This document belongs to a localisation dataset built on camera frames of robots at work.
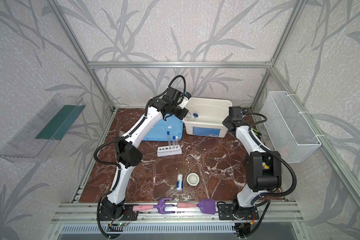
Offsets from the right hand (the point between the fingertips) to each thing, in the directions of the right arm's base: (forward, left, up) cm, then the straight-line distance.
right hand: (229, 117), depth 93 cm
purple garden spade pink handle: (-47, +16, -13) cm, 51 cm away
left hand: (+1, +26, +8) cm, 27 cm away
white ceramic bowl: (-34, +23, -14) cm, 43 cm away
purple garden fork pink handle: (-47, +40, -13) cm, 63 cm away
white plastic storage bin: (+13, +13, -15) cm, 24 cm away
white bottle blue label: (-35, +31, -14) cm, 49 cm away
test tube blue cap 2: (-13, +38, -5) cm, 40 cm away
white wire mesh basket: (-25, -18, +18) cm, 36 cm away
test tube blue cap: (-15, +35, -5) cm, 38 cm away
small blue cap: (+11, +21, -11) cm, 26 cm away
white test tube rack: (-17, +39, -13) cm, 45 cm away
